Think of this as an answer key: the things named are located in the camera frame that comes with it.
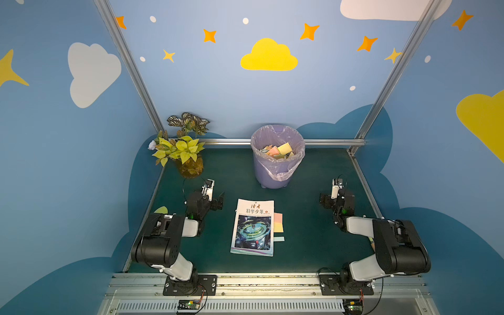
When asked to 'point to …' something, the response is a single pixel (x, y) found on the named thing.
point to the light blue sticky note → (279, 239)
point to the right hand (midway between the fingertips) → (335, 191)
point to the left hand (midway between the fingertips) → (213, 188)
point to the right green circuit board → (352, 306)
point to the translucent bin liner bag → (280, 170)
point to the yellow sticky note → (278, 228)
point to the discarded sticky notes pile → (283, 151)
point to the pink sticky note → (277, 217)
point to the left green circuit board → (189, 304)
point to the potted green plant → (185, 147)
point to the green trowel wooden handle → (161, 209)
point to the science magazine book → (253, 228)
